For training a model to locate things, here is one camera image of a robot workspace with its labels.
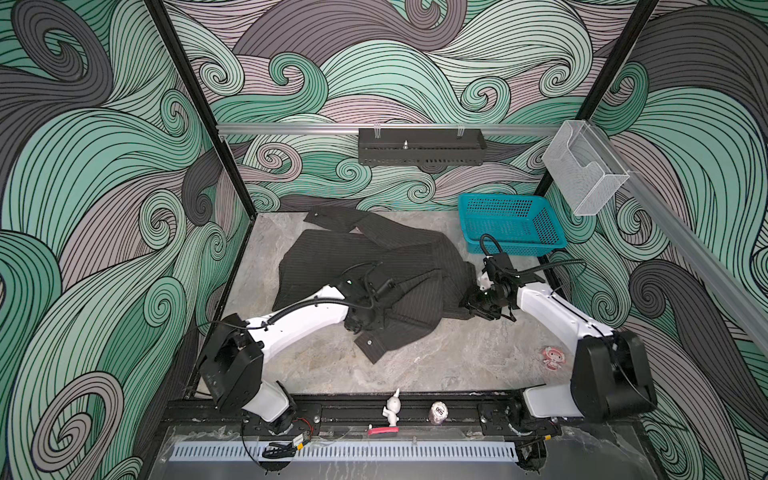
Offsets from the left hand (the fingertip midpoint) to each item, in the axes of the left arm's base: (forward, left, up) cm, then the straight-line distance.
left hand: (377, 324), depth 81 cm
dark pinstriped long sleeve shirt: (+19, -18, -6) cm, 27 cm away
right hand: (+7, -26, -2) cm, 27 cm away
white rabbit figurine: (-19, -4, -6) cm, 21 cm away
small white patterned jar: (-21, -15, -3) cm, 26 cm away
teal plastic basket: (+47, -58, -8) cm, 75 cm away
